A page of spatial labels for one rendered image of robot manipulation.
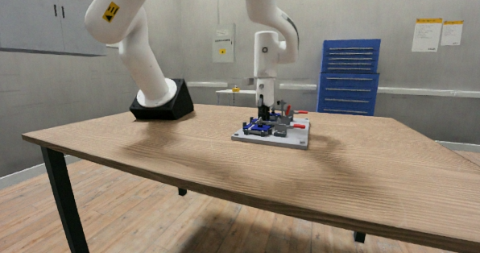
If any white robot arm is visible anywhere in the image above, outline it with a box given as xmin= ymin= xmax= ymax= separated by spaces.
xmin=85 ymin=0 xmax=299 ymax=108

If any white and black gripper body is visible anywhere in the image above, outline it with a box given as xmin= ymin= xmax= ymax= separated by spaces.
xmin=255 ymin=78 xmax=275 ymax=107

